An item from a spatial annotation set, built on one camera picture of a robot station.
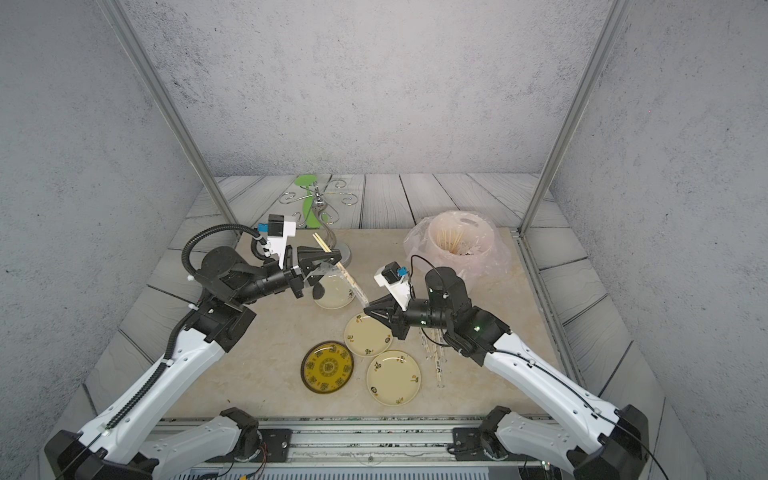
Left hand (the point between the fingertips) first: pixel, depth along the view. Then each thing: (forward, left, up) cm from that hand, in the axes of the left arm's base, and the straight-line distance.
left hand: (340, 261), depth 57 cm
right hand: (-3, -5, -13) cm, 14 cm away
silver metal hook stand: (+37, +10, -19) cm, 43 cm away
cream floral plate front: (-7, -10, -42) cm, 43 cm away
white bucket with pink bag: (+26, -33, -23) cm, 48 cm away
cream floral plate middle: (+5, -1, -41) cm, 42 cm away
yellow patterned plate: (-3, +9, -43) cm, 44 cm away
